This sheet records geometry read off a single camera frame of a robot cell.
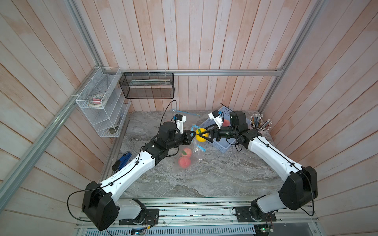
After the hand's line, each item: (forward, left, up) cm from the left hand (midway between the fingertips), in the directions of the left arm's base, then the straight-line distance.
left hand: (196, 135), depth 73 cm
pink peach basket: (+2, +4, -20) cm, 20 cm away
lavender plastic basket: (+6, -17, -18) cm, 25 cm away
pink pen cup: (+14, -41, -11) cm, 44 cm away
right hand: (+4, -4, -2) cm, 6 cm away
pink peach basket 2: (-6, +6, -17) cm, 19 cm away
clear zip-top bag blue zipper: (+44, +6, -28) cm, 52 cm away
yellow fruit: (-1, -2, -1) cm, 2 cm away
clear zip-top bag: (-1, +4, -20) cm, 21 cm away
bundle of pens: (+24, -43, -14) cm, 51 cm away
